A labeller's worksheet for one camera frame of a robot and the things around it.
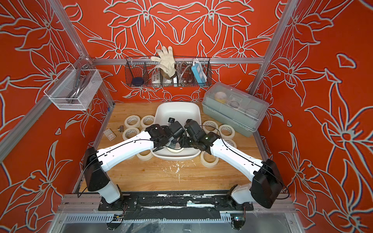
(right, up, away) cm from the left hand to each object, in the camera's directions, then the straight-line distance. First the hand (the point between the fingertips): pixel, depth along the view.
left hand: (171, 139), depth 79 cm
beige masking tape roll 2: (-33, +9, +28) cm, 44 cm away
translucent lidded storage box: (+36, +18, +16) cm, 44 cm away
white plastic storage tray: (+5, +16, +32) cm, 36 cm away
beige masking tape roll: (+3, -6, -4) cm, 7 cm away
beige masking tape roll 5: (+38, +2, +21) cm, 43 cm away
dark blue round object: (-25, +37, +19) cm, 48 cm away
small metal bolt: (-39, +4, +23) cm, 46 cm away
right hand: (+4, -1, -1) cm, 5 cm away
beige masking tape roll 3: (-21, +9, +28) cm, 36 cm away
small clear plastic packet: (-45, 0, +21) cm, 50 cm away
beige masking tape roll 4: (-31, +1, +21) cm, 38 cm away
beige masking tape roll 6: (+22, -14, +8) cm, 27 cm away
